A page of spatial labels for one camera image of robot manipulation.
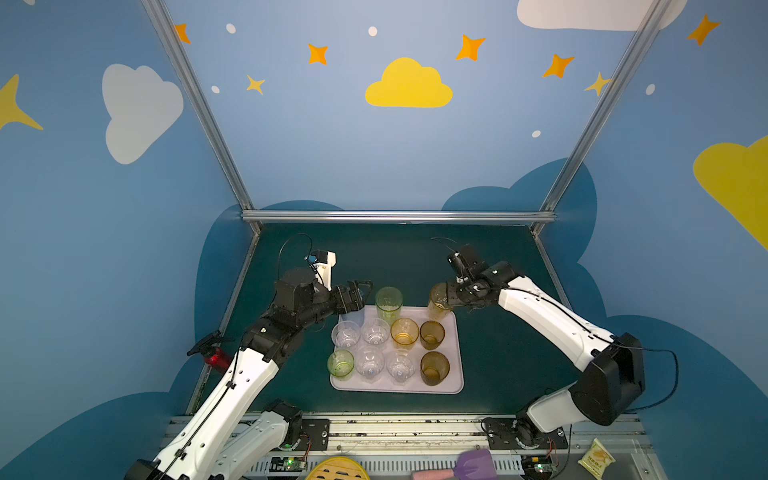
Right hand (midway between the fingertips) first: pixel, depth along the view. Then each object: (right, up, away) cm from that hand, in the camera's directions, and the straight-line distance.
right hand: (457, 292), depth 84 cm
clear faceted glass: (-32, -13, +1) cm, 34 cm away
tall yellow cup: (-4, -6, +8) cm, 11 cm away
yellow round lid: (-31, -39, -16) cm, 52 cm away
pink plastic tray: (-12, -19, +4) cm, 23 cm away
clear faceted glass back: (-23, -12, +2) cm, 26 cm away
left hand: (-25, +3, -14) cm, 29 cm away
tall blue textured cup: (-30, -9, +9) cm, 32 cm away
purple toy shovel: (+1, -40, -13) cm, 42 cm away
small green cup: (-34, -21, +2) cm, 40 cm away
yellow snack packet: (+31, -39, -13) cm, 51 cm away
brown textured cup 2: (-6, -21, 0) cm, 22 cm away
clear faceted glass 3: (-16, -22, +1) cm, 27 cm away
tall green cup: (-19, -4, +6) cm, 21 cm away
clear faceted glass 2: (-25, -20, 0) cm, 32 cm away
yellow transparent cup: (-15, -14, +7) cm, 21 cm away
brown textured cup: (-6, -14, +6) cm, 16 cm away
